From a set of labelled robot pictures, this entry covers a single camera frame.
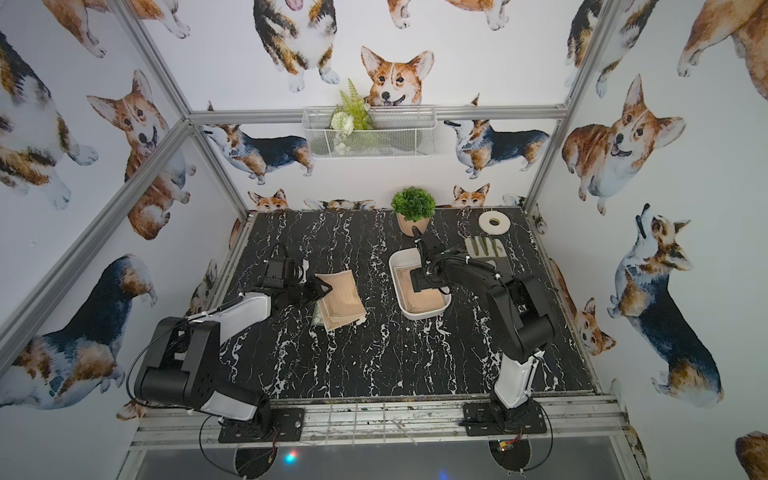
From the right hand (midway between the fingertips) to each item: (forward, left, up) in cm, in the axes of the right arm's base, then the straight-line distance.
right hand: (424, 278), depth 94 cm
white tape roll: (+27, -31, -8) cm, 42 cm away
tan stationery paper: (-7, +26, -4) cm, 27 cm away
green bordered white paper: (-10, +33, -5) cm, 35 cm away
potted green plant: (+22, +3, +10) cm, 24 cm away
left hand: (-2, +28, +2) cm, 28 cm away
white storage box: (+10, +4, -3) cm, 12 cm away
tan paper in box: (-5, +1, -5) cm, 7 cm away
